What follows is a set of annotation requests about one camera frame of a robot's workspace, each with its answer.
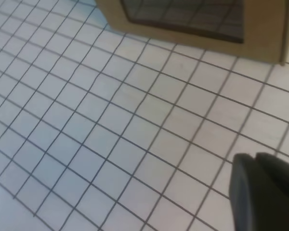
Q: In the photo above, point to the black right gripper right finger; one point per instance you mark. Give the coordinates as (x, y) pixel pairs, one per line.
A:
(278, 172)

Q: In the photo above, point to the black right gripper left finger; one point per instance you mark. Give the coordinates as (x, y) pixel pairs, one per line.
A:
(252, 196)

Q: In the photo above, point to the lower brown cardboard shoebox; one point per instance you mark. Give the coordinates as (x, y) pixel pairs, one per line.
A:
(253, 29)

